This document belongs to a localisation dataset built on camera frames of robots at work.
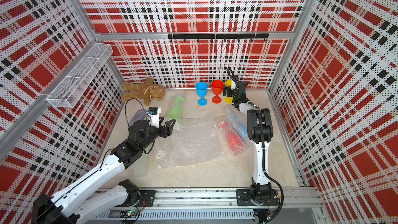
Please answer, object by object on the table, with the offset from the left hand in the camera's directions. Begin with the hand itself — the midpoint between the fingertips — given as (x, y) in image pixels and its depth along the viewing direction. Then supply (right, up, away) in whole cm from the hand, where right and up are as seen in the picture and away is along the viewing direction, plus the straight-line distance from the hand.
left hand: (171, 118), depth 77 cm
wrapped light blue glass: (+38, -3, +18) cm, 43 cm away
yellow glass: (+34, +10, +37) cm, 52 cm away
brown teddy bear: (-25, +17, +34) cm, 45 cm away
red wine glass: (+25, +19, +27) cm, 42 cm away
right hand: (+35, +22, +29) cm, 51 cm away
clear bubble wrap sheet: (+13, -14, +16) cm, 25 cm away
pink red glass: (+34, -13, +7) cm, 37 cm away
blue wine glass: (+14, +17, +24) cm, 33 cm away
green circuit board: (-16, -43, -8) cm, 46 cm away
